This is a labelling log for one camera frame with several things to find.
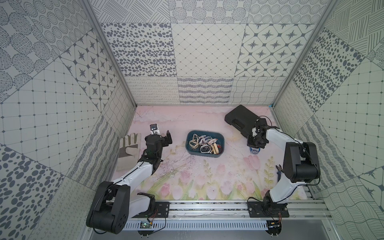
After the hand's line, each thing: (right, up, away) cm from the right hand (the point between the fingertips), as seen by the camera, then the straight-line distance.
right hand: (251, 146), depth 94 cm
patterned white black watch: (-29, -1, 0) cm, 29 cm away
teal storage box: (-19, +3, +4) cm, 20 cm away
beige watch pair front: (-37, +2, +1) cm, 37 cm away
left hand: (-54, +10, -8) cm, 55 cm away
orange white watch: (-24, +3, +4) cm, 25 cm away
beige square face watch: (-23, -1, -2) cm, 23 cm away
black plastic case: (-1, +18, +13) cm, 22 cm away
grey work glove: (-78, -3, -1) cm, 78 cm away
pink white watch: (-30, +4, +3) cm, 31 cm away
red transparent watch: (-20, -1, 0) cm, 20 cm away
